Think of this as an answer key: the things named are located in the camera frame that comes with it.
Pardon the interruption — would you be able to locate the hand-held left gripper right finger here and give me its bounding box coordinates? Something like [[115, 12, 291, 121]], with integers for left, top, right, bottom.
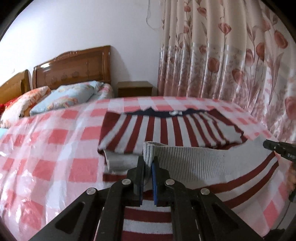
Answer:
[[151, 156, 264, 241]]

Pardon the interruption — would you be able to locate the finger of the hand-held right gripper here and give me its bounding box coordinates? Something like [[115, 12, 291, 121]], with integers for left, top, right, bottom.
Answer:
[[263, 138, 296, 161], [288, 184, 296, 202]]

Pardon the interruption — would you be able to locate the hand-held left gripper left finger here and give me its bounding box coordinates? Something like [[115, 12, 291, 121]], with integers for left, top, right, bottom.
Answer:
[[30, 156, 145, 241]]

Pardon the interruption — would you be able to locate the red grey striped sweater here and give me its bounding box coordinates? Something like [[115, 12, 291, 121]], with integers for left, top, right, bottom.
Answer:
[[97, 106, 281, 241]]

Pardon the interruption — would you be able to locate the pink checked bed sheet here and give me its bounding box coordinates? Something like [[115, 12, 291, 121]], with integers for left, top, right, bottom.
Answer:
[[0, 96, 296, 241]]

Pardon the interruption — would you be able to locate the wooden nightstand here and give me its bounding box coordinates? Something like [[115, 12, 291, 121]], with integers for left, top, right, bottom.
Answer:
[[117, 81, 153, 98]]

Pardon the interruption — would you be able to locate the light blue floral pillow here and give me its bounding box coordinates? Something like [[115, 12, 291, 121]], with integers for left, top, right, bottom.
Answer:
[[30, 81, 104, 116]]

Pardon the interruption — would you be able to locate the floral tulip curtain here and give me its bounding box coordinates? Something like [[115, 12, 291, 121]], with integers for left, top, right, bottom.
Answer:
[[157, 0, 296, 144]]

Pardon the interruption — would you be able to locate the carved wooden headboard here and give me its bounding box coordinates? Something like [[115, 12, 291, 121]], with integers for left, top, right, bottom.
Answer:
[[32, 45, 111, 90]]

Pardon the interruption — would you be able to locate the pink floral pillow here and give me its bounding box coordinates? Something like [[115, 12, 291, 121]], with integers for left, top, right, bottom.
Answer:
[[0, 86, 52, 128]]

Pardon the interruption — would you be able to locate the plain wooden headboard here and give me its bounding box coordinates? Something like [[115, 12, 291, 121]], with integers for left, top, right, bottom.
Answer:
[[0, 70, 31, 105]]

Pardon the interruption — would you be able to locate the thin wall cable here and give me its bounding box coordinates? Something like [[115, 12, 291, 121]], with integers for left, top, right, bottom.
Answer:
[[146, 0, 163, 29]]

